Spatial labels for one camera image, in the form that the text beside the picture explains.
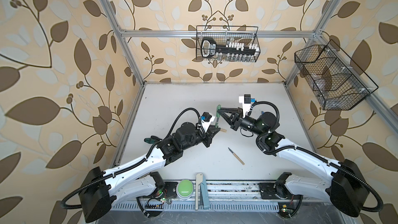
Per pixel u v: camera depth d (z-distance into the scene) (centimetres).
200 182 74
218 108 64
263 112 56
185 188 72
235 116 61
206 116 60
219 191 75
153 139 90
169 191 74
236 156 86
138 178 48
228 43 81
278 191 66
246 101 59
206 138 62
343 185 39
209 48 85
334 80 75
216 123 68
